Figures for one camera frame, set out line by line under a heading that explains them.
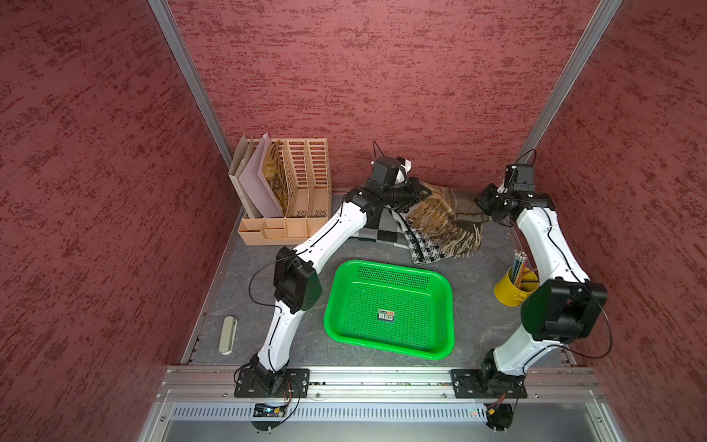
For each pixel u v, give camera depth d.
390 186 0.66
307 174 1.14
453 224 0.79
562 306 0.45
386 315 0.86
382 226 1.08
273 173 1.00
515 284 0.83
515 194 0.63
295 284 0.53
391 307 0.88
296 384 0.74
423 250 0.97
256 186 0.93
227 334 0.79
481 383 0.69
